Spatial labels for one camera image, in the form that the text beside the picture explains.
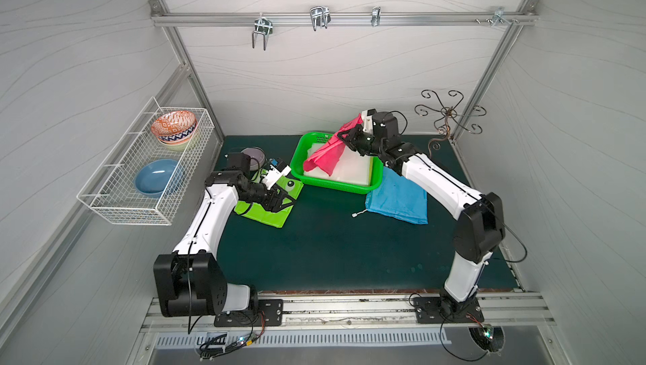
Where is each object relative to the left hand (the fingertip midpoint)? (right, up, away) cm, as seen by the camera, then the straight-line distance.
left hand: (287, 197), depth 79 cm
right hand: (+15, +21, +2) cm, 26 cm away
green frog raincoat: (-3, +1, +22) cm, 22 cm away
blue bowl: (-34, +7, -13) cm, 37 cm away
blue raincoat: (+41, -3, +18) cm, 45 cm away
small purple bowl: (-19, +13, +29) cm, 37 cm away
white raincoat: (+22, +9, +25) cm, 35 cm away
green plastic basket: (+1, +14, +25) cm, 29 cm away
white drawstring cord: (+23, -9, +16) cm, 30 cm away
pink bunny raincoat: (+13, +12, +2) cm, 18 cm away
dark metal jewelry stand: (+54, +25, +9) cm, 60 cm away
